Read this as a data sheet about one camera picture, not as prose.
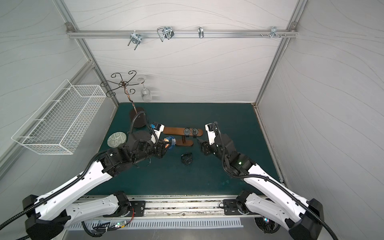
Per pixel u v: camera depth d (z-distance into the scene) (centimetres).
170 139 72
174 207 75
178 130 86
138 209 74
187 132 86
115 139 98
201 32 78
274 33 77
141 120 109
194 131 85
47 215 38
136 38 77
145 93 98
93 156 82
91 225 70
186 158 86
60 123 69
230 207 73
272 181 46
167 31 76
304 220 39
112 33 75
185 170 86
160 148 59
